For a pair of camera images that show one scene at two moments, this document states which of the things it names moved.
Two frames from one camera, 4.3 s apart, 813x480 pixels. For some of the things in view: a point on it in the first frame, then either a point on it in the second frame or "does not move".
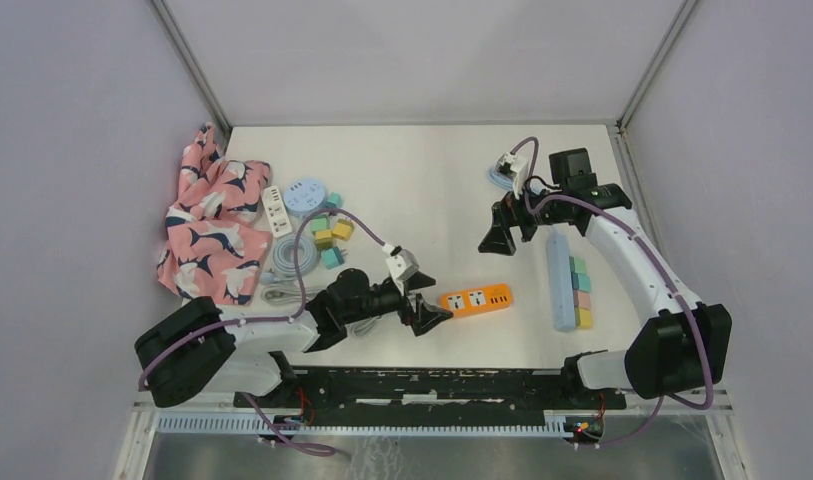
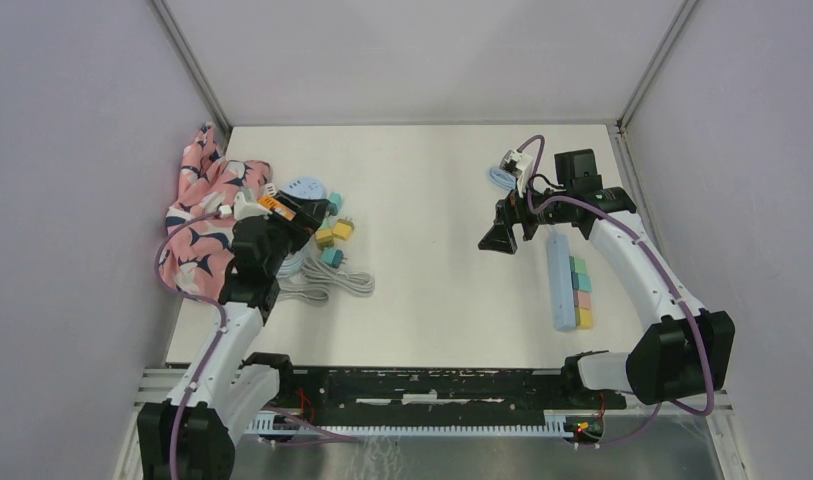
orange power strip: (478, 300) to (281, 211)
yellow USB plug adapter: (342, 229) does not move
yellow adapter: (324, 239) does not move
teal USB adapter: (332, 257) does not move
